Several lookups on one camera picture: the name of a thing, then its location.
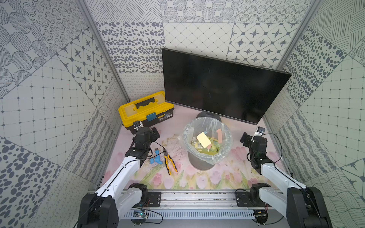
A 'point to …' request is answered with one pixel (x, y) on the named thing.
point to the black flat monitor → (220, 87)
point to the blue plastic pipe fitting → (157, 158)
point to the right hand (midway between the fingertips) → (252, 136)
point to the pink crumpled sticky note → (219, 135)
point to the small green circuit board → (139, 213)
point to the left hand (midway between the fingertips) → (146, 129)
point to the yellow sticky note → (204, 139)
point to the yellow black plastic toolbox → (148, 110)
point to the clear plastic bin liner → (215, 153)
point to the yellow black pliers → (166, 156)
